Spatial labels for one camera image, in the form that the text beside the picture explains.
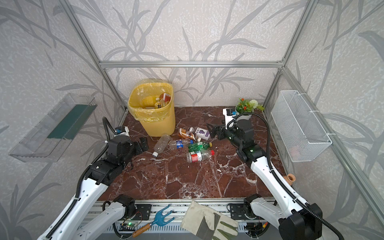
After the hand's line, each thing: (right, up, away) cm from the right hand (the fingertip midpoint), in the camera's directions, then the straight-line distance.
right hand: (215, 118), depth 73 cm
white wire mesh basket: (+36, -8, -13) cm, 39 cm away
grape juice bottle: (-7, -10, +28) cm, 31 cm away
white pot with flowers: (+22, +8, +26) cm, 35 cm away
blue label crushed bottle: (-20, -17, +21) cm, 33 cm away
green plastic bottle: (-8, -18, +22) cm, 30 cm away
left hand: (-37, -9, +1) cm, 38 cm away
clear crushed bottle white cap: (-33, -17, +22) cm, 43 cm away
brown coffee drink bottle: (-17, -10, +26) cm, 33 cm away
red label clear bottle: (-10, -23, +14) cm, 28 cm away
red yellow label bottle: (-30, +13, +21) cm, 39 cm away
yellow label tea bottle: (-36, +9, +23) cm, 44 cm away
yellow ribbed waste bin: (-35, -7, +24) cm, 43 cm away
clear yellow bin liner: (-41, +13, +29) cm, 52 cm away
